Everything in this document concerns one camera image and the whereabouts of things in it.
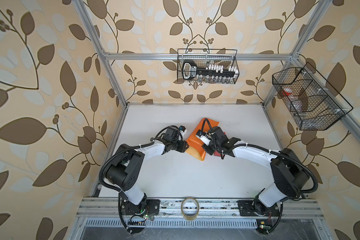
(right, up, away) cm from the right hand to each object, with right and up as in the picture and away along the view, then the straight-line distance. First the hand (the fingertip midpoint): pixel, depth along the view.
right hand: (205, 144), depth 90 cm
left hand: (-12, 0, +2) cm, 12 cm away
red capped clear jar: (+43, +30, -9) cm, 54 cm away
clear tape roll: (-9, -30, -22) cm, 38 cm away
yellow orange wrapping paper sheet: (-6, 0, +1) cm, 6 cm away
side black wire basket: (+51, +22, -17) cm, 58 cm away
